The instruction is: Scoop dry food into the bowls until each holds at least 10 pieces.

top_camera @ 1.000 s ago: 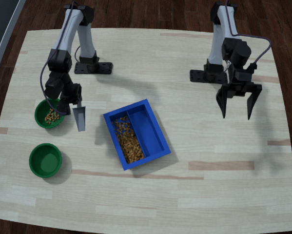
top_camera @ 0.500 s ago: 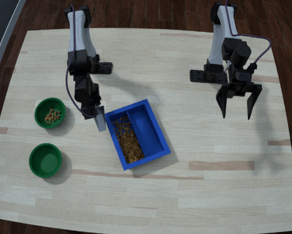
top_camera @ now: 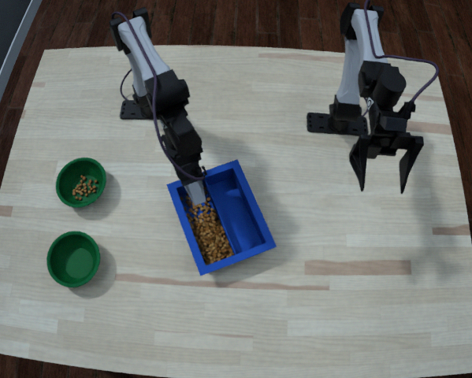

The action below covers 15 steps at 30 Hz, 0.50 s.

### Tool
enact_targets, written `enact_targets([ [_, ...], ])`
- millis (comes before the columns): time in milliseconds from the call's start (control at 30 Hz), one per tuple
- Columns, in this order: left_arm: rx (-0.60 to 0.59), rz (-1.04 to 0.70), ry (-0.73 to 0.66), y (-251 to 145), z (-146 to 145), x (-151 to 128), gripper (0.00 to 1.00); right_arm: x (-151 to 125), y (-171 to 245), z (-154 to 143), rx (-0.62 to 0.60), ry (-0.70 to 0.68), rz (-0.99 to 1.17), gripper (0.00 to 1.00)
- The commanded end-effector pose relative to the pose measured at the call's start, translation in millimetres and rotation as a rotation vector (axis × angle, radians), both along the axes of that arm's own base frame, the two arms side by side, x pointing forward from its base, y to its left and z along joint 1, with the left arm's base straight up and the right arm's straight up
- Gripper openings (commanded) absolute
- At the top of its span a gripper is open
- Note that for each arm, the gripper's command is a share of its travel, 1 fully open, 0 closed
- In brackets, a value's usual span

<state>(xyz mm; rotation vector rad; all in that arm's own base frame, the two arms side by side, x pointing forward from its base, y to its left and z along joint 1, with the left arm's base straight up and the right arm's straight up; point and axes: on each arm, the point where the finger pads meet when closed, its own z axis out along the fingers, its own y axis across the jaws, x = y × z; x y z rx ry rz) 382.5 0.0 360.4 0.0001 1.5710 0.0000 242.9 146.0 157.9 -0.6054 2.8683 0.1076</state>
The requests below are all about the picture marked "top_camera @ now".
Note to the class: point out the blue divided box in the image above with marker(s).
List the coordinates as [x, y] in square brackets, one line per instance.
[239, 214]

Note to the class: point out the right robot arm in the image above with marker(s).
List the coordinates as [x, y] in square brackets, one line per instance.
[136, 43]

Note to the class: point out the grey scoop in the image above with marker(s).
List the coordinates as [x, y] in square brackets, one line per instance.
[196, 192]

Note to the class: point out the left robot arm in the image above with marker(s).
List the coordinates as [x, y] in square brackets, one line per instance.
[364, 25]

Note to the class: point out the dark green bowl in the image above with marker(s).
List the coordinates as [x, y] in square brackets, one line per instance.
[72, 258]
[70, 176]

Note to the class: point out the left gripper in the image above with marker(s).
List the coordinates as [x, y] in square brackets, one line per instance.
[386, 146]

